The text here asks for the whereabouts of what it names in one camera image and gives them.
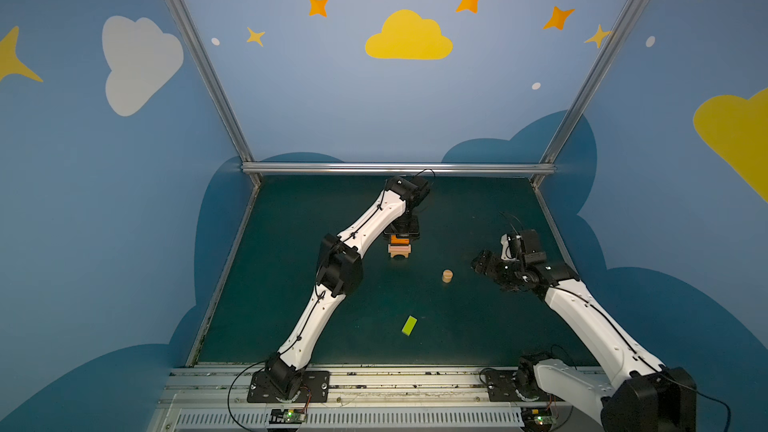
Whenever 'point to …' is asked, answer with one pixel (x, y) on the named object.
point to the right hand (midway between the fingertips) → (486, 264)
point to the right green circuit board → (537, 419)
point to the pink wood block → (399, 248)
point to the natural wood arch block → (405, 254)
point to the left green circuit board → (287, 416)
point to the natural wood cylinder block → (447, 275)
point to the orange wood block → (399, 241)
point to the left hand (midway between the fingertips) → (408, 238)
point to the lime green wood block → (409, 325)
